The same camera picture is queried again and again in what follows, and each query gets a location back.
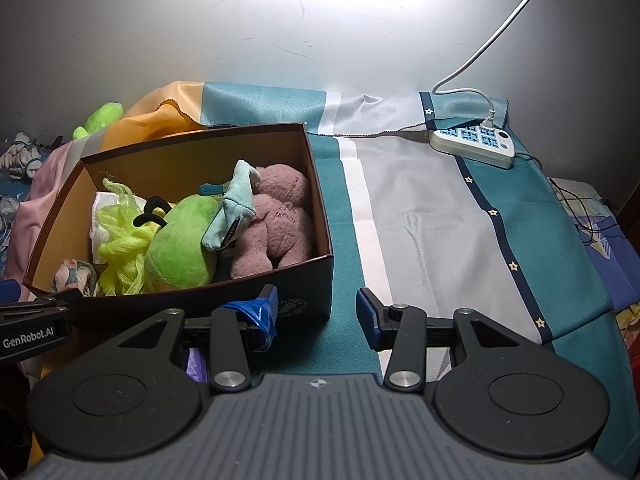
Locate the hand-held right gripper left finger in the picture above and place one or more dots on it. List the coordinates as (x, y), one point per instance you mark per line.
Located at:
(267, 310)

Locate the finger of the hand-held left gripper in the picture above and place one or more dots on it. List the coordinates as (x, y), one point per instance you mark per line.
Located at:
(10, 291)

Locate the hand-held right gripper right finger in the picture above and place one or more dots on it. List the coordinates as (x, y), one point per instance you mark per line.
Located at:
(367, 320)

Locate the dark brown cardboard box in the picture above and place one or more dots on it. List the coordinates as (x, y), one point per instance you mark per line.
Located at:
(305, 285)

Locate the pink plush bear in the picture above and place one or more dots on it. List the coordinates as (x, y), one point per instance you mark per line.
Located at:
(280, 230)

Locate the large green plush toy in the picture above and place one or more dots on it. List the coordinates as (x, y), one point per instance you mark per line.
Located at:
(180, 245)

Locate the neon green cloth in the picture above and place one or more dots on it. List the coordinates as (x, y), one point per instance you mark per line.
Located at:
(122, 250)

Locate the pink cloth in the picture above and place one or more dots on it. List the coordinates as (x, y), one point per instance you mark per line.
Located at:
(35, 220)

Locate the purple plastic packet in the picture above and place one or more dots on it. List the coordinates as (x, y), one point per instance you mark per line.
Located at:
(197, 367)

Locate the white gloves pair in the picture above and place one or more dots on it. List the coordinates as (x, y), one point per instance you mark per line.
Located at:
(20, 157)

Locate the small green plush toy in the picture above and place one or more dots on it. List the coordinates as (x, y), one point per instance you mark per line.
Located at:
(102, 117)

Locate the white power strip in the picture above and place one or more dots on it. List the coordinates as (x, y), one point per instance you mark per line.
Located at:
(470, 142)

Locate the blue bedsheet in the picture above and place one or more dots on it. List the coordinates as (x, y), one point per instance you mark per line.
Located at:
(615, 270)

